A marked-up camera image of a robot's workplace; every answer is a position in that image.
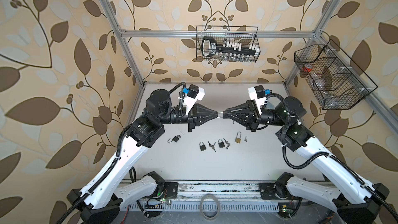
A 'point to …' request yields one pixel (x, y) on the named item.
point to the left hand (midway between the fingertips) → (217, 116)
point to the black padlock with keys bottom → (203, 147)
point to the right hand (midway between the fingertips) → (227, 114)
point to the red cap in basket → (307, 67)
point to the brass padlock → (238, 140)
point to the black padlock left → (175, 139)
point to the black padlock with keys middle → (222, 145)
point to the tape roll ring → (209, 195)
